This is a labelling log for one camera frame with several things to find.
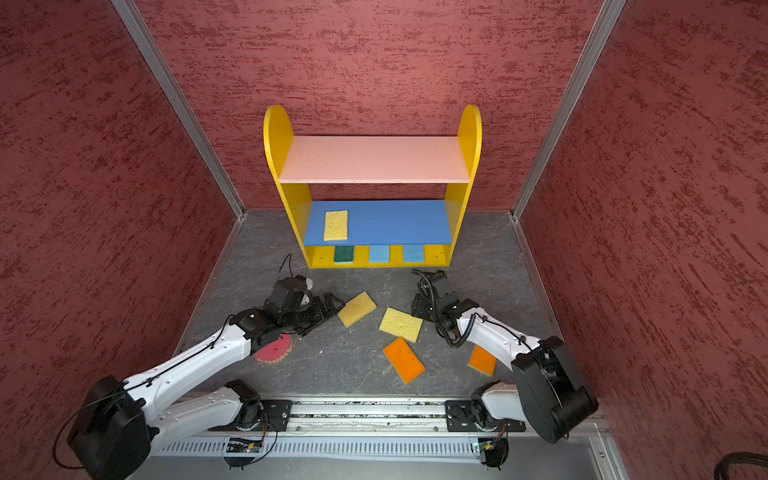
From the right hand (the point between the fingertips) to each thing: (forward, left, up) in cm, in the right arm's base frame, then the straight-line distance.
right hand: (417, 314), depth 89 cm
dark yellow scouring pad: (+3, +19, -2) cm, 20 cm away
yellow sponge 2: (-2, +5, -2) cm, 6 cm away
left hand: (-3, +24, +6) cm, 25 cm away
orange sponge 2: (-14, -17, -2) cm, 22 cm away
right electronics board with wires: (-34, -16, -5) cm, 38 cm away
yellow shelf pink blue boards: (+49, +17, +2) cm, 52 cm away
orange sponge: (-13, +5, -3) cm, 14 cm away
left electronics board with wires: (-32, +47, -7) cm, 57 cm away
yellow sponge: (+27, +26, +12) cm, 39 cm away
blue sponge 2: (+25, -1, -2) cm, 25 cm away
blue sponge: (+24, +12, 0) cm, 26 cm away
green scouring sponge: (+24, +24, 0) cm, 34 cm away
